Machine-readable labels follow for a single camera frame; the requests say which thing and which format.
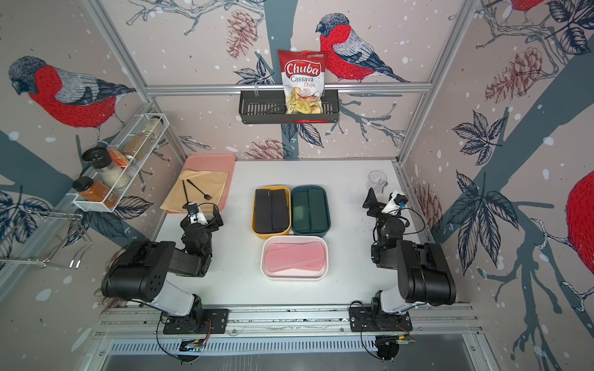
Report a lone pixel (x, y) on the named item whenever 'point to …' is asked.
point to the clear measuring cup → (377, 180)
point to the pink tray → (216, 162)
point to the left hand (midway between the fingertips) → (206, 204)
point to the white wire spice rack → (121, 159)
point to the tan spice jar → (137, 145)
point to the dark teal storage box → (309, 210)
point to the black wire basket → (267, 107)
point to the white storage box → (295, 241)
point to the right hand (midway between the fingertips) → (378, 188)
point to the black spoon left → (186, 205)
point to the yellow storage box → (266, 236)
